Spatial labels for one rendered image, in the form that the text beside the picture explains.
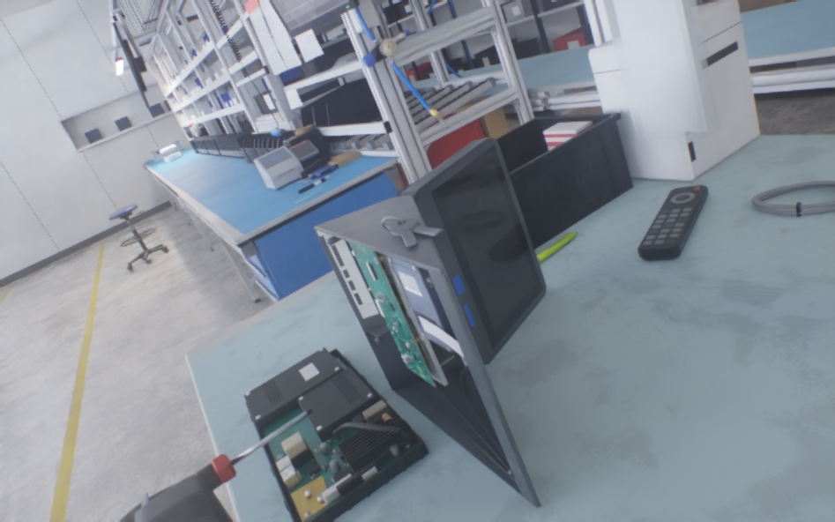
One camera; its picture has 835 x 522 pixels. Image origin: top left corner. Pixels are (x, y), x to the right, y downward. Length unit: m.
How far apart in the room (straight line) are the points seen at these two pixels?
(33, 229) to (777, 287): 11.56
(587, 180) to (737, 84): 0.26
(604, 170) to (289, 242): 1.38
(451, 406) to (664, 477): 0.21
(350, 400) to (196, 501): 0.26
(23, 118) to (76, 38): 1.60
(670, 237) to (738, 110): 0.31
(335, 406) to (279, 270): 1.47
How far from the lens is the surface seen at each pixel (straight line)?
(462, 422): 0.56
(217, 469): 0.50
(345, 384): 0.66
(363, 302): 0.59
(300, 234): 2.08
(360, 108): 2.78
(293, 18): 1.87
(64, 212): 11.72
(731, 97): 0.97
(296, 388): 0.70
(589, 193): 0.89
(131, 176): 11.64
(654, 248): 0.72
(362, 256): 0.52
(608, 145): 0.91
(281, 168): 2.57
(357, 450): 0.55
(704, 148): 0.93
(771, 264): 0.69
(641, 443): 0.50
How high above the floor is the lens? 1.35
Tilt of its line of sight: 20 degrees down
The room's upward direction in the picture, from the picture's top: 23 degrees counter-clockwise
